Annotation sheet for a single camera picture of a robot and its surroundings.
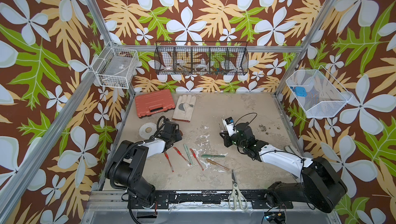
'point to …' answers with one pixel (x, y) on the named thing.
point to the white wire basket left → (116, 67)
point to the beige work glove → (184, 108)
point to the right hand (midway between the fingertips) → (219, 132)
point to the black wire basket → (201, 58)
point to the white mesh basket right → (325, 95)
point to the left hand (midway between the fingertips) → (179, 131)
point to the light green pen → (188, 154)
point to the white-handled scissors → (235, 196)
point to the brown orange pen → (215, 163)
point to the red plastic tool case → (154, 102)
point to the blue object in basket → (300, 91)
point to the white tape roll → (147, 129)
